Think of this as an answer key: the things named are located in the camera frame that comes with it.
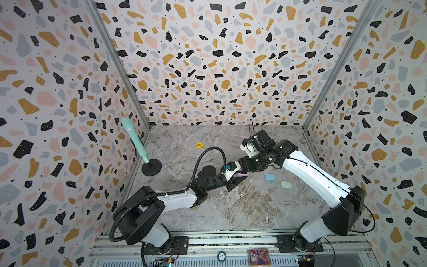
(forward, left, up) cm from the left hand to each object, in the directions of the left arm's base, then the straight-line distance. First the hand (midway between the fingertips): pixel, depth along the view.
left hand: (247, 171), depth 75 cm
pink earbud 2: (+6, -6, -20) cm, 22 cm away
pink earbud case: (-4, +3, +4) cm, 6 cm away
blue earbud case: (+7, -17, -20) cm, 27 cm away
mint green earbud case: (+2, -24, -19) cm, 31 cm away
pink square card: (-31, -5, -19) cm, 36 cm away
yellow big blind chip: (+32, +26, -21) cm, 46 cm away
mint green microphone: (+18, +53, +11) cm, 57 cm away
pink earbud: (-1, +12, -20) cm, 23 cm away
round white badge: (-30, +12, -20) cm, 38 cm away
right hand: (+1, +3, +2) cm, 4 cm away
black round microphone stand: (+14, +52, -19) cm, 57 cm away
